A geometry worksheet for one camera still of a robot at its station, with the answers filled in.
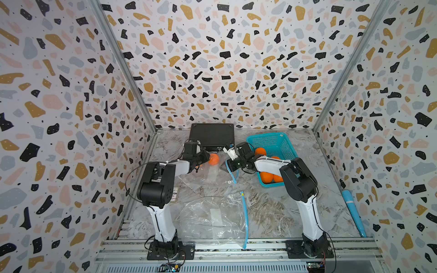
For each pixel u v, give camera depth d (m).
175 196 0.88
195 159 0.85
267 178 0.90
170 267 0.70
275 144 1.13
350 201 0.90
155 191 0.50
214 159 1.00
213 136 1.12
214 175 0.94
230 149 0.90
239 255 0.73
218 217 0.83
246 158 0.81
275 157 1.10
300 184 0.57
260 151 1.03
